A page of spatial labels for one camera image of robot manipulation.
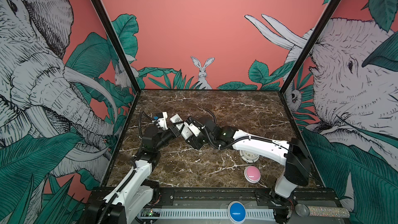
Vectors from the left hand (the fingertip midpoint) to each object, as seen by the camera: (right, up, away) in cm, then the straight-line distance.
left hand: (185, 121), depth 75 cm
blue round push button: (+24, -41, -6) cm, 48 cm away
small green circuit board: (-15, -42, -5) cm, 45 cm away
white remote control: (-5, +2, 0) cm, 5 cm away
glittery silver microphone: (+54, -39, -8) cm, 67 cm away
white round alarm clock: (+34, -20, +7) cm, 40 cm away
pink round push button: (+36, -29, +7) cm, 47 cm away
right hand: (+1, -8, 0) cm, 8 cm away
